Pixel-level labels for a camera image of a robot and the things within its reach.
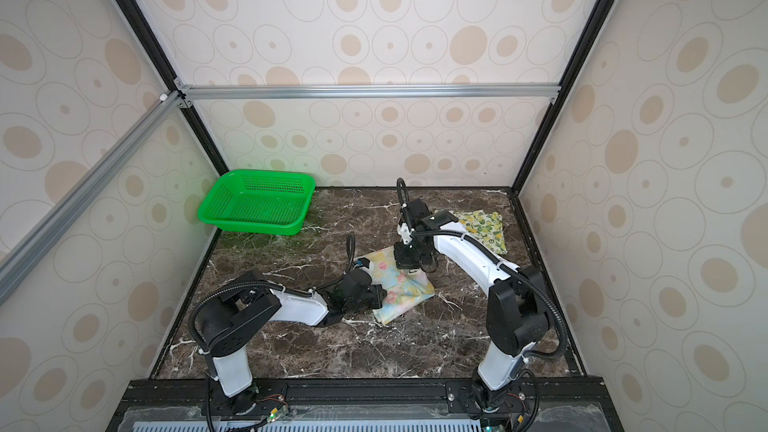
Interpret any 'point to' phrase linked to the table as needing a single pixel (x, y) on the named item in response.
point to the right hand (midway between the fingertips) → (401, 264)
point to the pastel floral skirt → (404, 291)
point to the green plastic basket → (259, 201)
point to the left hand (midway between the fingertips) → (398, 293)
